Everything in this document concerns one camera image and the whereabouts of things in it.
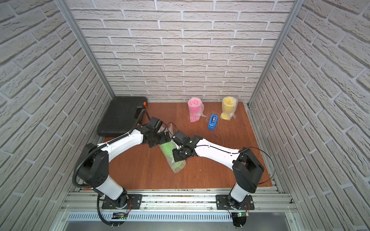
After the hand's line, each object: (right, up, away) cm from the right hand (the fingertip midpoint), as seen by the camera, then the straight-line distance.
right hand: (177, 157), depth 81 cm
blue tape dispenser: (+24, +20, +22) cm, 38 cm away
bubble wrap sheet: (-6, +4, +3) cm, 8 cm away
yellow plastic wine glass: (+35, +32, +16) cm, 50 cm away
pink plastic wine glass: (+11, +29, +14) cm, 34 cm away
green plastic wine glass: (-6, +4, +4) cm, 8 cm away
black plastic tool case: (-43, +25, +22) cm, 55 cm away
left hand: (-7, +10, +8) cm, 14 cm away
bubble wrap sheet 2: (+17, +25, +23) cm, 38 cm away
